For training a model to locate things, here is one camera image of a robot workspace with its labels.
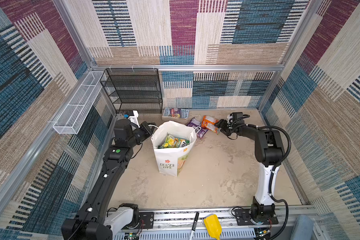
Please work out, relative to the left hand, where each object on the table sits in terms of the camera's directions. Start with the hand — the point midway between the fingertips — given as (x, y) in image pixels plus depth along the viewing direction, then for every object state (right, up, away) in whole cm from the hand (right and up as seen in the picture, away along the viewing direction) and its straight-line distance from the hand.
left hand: (156, 121), depth 72 cm
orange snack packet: (+32, 0, +36) cm, 48 cm away
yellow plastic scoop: (+27, -50, -1) cm, 57 cm away
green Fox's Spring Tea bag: (+6, -11, +10) cm, 16 cm away
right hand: (+37, -4, +33) cm, 50 cm away
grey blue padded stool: (+67, -49, -3) cm, 83 cm away
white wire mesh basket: (-40, 0, -2) cm, 40 cm away
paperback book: (+8, +8, +44) cm, 45 cm away
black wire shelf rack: (-25, +26, +32) cm, 49 cm away
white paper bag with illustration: (+8, -20, +4) cm, 22 cm away
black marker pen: (+18, -50, -1) cm, 53 cm away
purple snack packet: (+21, 0, +36) cm, 42 cm away
